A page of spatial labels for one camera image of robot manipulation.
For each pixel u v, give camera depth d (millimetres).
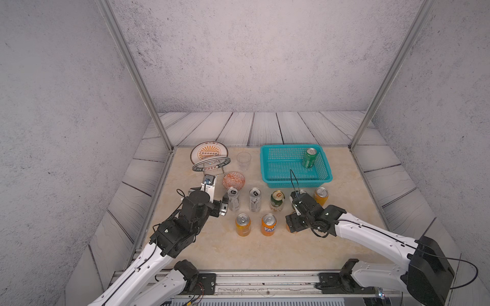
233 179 1023
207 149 988
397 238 453
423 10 711
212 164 1046
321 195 867
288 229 747
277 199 865
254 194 844
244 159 1107
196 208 497
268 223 790
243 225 788
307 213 623
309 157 1044
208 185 593
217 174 1074
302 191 867
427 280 389
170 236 475
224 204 647
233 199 847
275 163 1140
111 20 727
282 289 726
